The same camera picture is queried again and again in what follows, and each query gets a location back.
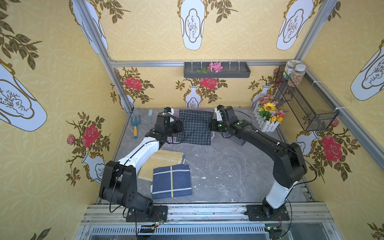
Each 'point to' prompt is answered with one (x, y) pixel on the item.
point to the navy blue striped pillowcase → (171, 181)
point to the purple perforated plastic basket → (174, 139)
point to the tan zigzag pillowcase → (162, 158)
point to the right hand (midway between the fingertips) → (213, 121)
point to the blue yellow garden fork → (135, 132)
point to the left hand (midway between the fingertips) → (176, 121)
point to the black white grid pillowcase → (196, 126)
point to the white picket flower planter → (267, 114)
